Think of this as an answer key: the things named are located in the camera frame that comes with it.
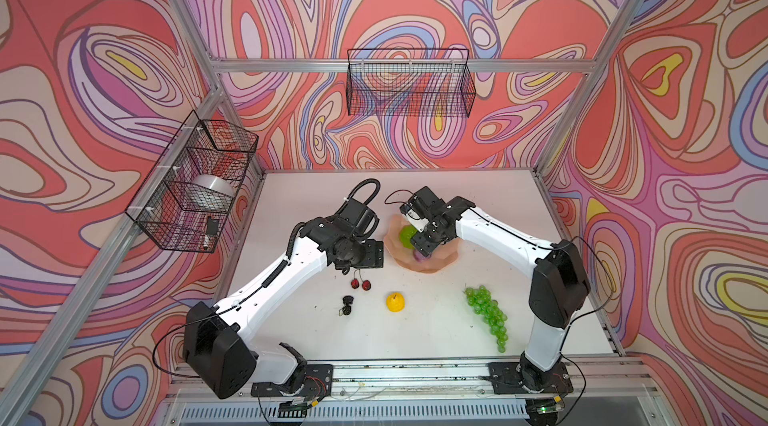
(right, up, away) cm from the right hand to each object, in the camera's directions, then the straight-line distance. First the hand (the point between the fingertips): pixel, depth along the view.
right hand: (432, 241), depth 88 cm
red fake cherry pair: (-20, -13, +1) cm, 24 cm away
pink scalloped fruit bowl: (-8, -5, +5) cm, 11 cm away
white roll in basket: (-56, +14, -17) cm, 60 cm away
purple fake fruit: (-3, -6, +6) cm, 9 cm away
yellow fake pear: (-11, -16, -6) cm, 20 cm away
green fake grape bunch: (+13, -16, -4) cm, 21 cm away
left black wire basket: (-64, +12, -14) cm, 67 cm away
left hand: (-16, -3, -10) cm, 19 cm away
